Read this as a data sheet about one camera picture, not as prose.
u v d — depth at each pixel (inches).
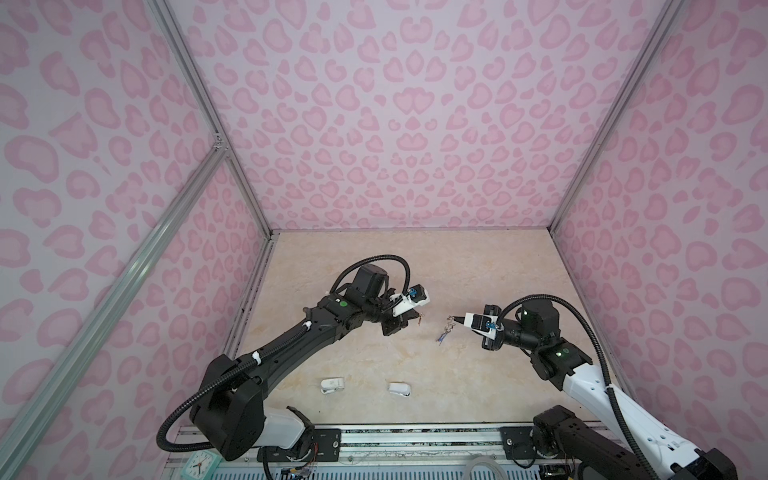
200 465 27.2
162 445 14.9
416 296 25.7
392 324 27.2
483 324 23.5
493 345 25.7
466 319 24.7
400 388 31.5
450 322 28.9
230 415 15.9
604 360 20.5
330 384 31.3
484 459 27.8
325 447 28.9
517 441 29.0
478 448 29.0
